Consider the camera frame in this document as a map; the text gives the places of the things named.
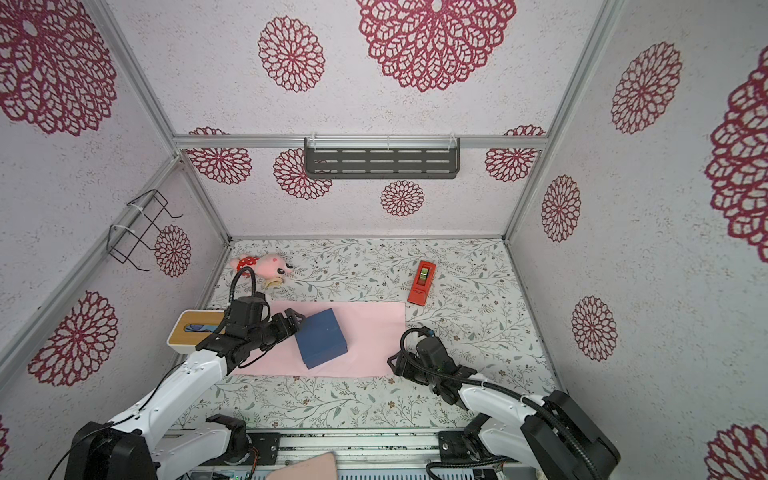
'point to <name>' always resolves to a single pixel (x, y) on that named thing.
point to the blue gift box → (320, 338)
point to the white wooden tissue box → (193, 327)
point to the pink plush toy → (269, 266)
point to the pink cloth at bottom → (323, 467)
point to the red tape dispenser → (421, 283)
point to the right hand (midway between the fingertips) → (391, 360)
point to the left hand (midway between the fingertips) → (296, 329)
